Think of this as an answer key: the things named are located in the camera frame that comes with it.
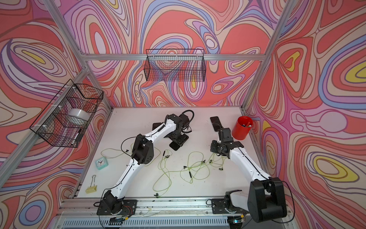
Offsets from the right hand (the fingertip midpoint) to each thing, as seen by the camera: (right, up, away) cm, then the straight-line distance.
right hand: (215, 150), depth 87 cm
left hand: (-22, +2, +12) cm, 25 cm away
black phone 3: (+6, +16, +22) cm, 28 cm away
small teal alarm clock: (-71, -8, 0) cm, 71 cm away
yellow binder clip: (-71, -20, -8) cm, 74 cm away
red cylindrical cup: (+20, +14, +6) cm, 25 cm away
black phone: (-40, +15, +21) cm, 48 cm away
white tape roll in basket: (-74, +22, -13) cm, 79 cm away
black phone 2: (-26, +2, +8) cm, 27 cm away
